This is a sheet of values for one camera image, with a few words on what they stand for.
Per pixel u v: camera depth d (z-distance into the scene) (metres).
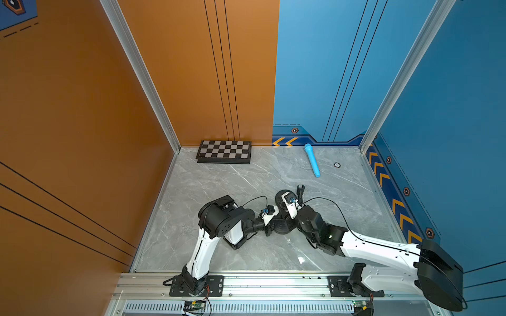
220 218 0.55
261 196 0.83
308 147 1.15
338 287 0.72
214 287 0.74
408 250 0.45
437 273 0.40
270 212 0.77
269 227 0.81
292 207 0.67
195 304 0.72
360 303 0.72
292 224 0.70
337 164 1.12
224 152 1.13
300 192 0.97
